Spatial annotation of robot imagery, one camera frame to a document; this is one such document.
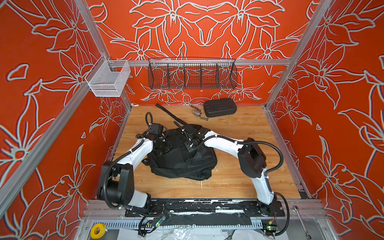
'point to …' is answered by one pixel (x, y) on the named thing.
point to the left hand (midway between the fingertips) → (173, 147)
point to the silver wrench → (309, 237)
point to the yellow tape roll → (101, 233)
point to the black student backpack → (178, 163)
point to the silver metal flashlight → (197, 113)
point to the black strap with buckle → (174, 117)
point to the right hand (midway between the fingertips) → (187, 145)
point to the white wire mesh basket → (103, 82)
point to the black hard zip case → (219, 107)
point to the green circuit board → (270, 228)
